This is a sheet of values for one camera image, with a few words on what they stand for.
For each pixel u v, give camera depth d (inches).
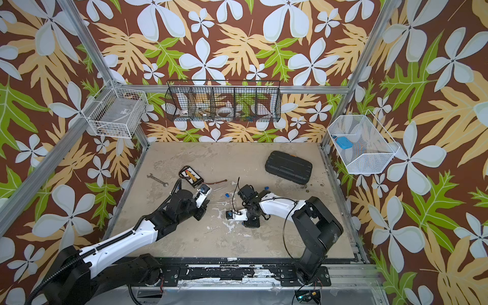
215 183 39.9
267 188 38.9
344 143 33.4
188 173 41.1
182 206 24.7
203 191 27.8
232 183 40.2
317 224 18.6
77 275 15.6
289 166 40.0
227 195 38.5
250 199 28.1
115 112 33.4
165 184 40.0
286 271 29.6
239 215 30.7
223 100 38.3
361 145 33.1
